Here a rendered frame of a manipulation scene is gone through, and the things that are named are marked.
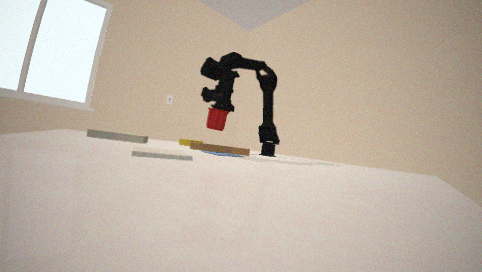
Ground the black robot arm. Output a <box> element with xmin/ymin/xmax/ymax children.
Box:
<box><xmin>200</xmin><ymin>52</ymin><xmax>280</xmax><ymax>157</ymax></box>

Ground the yellow rectangular block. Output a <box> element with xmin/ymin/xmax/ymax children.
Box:
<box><xmin>179</xmin><ymin>139</ymin><xmax>203</xmax><ymax>146</ymax></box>

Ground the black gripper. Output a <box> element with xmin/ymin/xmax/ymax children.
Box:
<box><xmin>205</xmin><ymin>83</ymin><xmax>235</xmax><ymax>112</ymax></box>

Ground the tan wooden flat bar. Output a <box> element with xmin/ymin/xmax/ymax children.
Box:
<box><xmin>190</xmin><ymin>142</ymin><xmax>250</xmax><ymax>156</ymax></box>

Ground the red translucent cup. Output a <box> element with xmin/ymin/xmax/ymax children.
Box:
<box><xmin>206</xmin><ymin>108</ymin><xmax>229</xmax><ymax>131</ymax></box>

